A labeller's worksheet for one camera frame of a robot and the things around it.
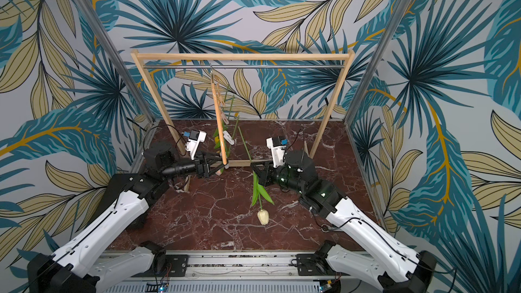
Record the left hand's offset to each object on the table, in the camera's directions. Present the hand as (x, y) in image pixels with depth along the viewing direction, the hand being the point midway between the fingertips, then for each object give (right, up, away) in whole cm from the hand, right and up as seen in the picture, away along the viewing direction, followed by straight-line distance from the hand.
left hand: (224, 163), depth 66 cm
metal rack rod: (+4, +43, +31) cm, 53 cm away
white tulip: (+13, -16, -4) cm, 21 cm away
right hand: (+9, -1, -1) cm, 9 cm away
